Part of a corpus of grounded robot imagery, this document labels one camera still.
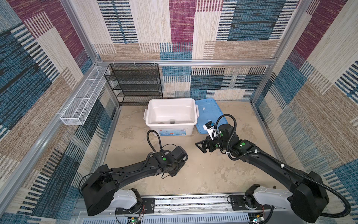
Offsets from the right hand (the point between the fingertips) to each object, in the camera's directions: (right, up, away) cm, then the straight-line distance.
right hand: (202, 143), depth 80 cm
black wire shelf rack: (-49, +40, +30) cm, 70 cm away
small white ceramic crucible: (-18, +11, +25) cm, 33 cm away
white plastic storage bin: (-19, +15, +25) cm, 35 cm away
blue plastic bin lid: (+11, +19, +37) cm, 43 cm away
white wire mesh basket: (-78, +19, +12) cm, 82 cm away
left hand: (-10, -12, +1) cm, 15 cm away
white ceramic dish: (-27, +10, +25) cm, 38 cm away
